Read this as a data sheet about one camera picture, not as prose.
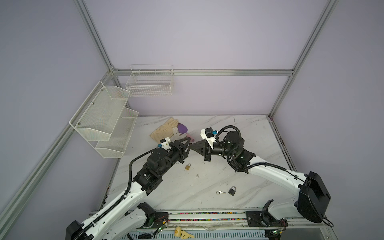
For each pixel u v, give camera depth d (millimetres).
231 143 558
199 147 623
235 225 732
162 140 676
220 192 819
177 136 1065
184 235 688
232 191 826
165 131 1107
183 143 626
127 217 571
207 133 564
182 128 1130
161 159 506
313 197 414
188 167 924
